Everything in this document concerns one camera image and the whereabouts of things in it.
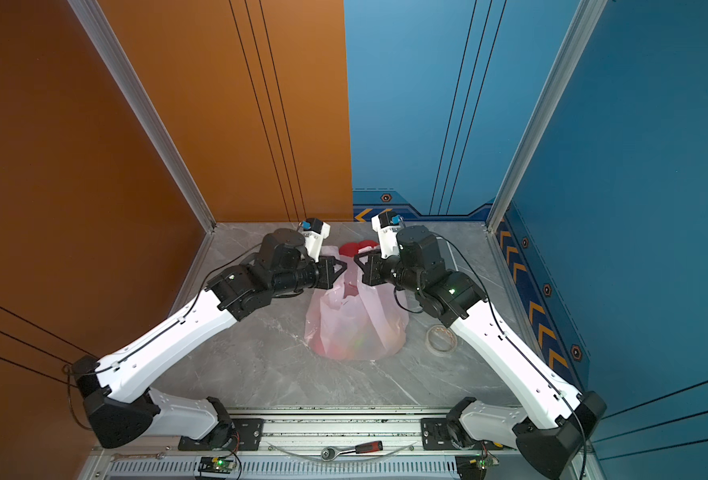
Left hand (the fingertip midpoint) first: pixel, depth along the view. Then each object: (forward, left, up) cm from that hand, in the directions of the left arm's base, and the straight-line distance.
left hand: (350, 264), depth 67 cm
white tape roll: (-4, -26, -32) cm, 42 cm away
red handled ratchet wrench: (-33, +4, -30) cm, 45 cm away
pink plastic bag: (-8, -2, -12) cm, 14 cm away
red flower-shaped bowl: (+6, 0, -2) cm, 6 cm away
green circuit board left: (-35, +32, -34) cm, 58 cm away
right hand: (0, -1, +2) cm, 2 cm away
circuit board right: (-35, -30, -33) cm, 56 cm away
